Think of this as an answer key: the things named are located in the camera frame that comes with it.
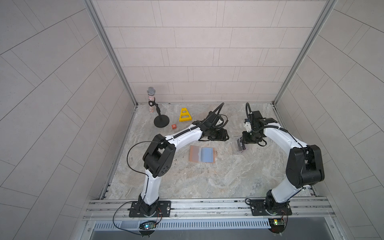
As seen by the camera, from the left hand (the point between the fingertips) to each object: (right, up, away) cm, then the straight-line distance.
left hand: (230, 136), depth 85 cm
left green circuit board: (-40, -37, -20) cm, 59 cm away
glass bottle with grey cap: (-45, +26, -1) cm, 52 cm away
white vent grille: (-12, -38, -17) cm, 43 cm away
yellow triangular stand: (-28, +9, +20) cm, 36 cm away
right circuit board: (+18, -39, -17) cm, 46 cm away
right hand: (+9, -3, +4) cm, 11 cm away
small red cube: (-35, +5, +17) cm, 39 cm away
